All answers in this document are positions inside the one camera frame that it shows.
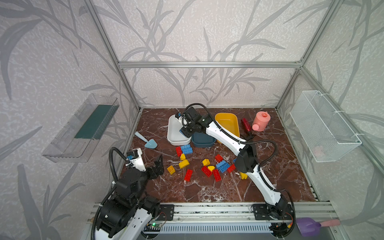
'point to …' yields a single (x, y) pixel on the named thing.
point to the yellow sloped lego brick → (211, 167)
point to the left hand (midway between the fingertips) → (156, 153)
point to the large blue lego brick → (223, 166)
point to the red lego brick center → (206, 171)
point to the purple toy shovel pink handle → (308, 227)
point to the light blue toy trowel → (152, 143)
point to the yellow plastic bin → (229, 121)
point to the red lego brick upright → (216, 175)
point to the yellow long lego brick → (183, 163)
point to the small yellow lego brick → (182, 157)
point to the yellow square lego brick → (206, 162)
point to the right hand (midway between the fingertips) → (184, 125)
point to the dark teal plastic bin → (201, 140)
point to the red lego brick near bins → (178, 151)
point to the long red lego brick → (188, 175)
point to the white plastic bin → (174, 136)
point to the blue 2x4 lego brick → (187, 149)
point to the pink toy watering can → (261, 119)
